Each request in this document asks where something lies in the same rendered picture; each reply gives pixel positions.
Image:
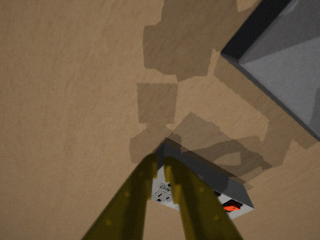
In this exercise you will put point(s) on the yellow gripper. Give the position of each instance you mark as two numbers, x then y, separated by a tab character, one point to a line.
203	216

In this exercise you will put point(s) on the white power strip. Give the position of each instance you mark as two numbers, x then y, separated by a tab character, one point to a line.
233	195

